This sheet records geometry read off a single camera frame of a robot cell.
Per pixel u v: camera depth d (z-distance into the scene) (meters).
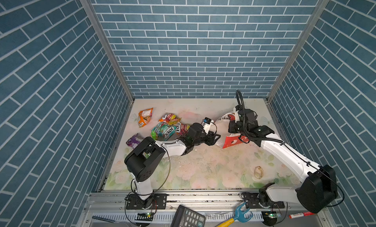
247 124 0.61
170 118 1.04
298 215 0.69
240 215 0.68
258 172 0.84
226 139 0.83
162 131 0.96
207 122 0.77
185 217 0.68
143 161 0.47
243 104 0.60
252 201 0.74
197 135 0.70
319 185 0.40
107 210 0.73
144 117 1.03
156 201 0.73
